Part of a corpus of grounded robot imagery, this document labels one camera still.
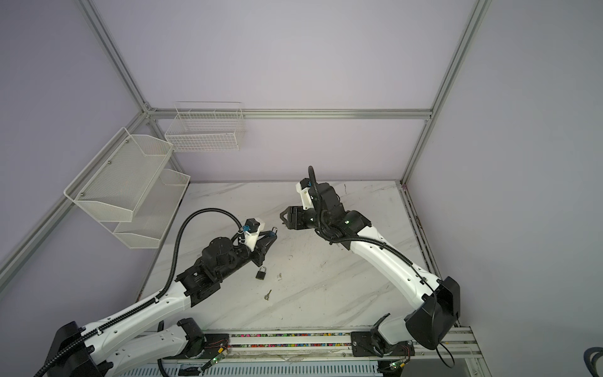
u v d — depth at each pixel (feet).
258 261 2.15
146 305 1.55
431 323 1.23
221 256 1.77
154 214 3.07
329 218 1.79
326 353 2.40
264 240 2.35
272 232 2.40
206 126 3.13
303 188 2.14
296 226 2.05
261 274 2.93
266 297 2.75
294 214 2.07
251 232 2.00
